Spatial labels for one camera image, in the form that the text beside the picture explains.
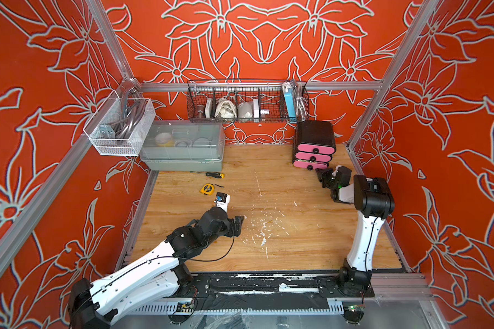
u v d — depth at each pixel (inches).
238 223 26.2
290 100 33.0
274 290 28.7
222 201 25.7
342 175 33.5
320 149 37.9
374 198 23.2
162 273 23.9
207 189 38.7
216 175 40.8
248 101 38.0
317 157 39.4
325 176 38.4
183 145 39.7
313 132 42.5
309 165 42.0
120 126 30.5
